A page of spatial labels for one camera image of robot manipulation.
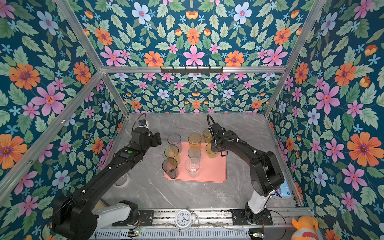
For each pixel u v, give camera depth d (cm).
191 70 93
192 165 86
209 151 87
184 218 71
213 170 89
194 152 91
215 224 72
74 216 38
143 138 62
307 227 66
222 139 63
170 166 80
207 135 104
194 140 93
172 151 91
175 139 91
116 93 107
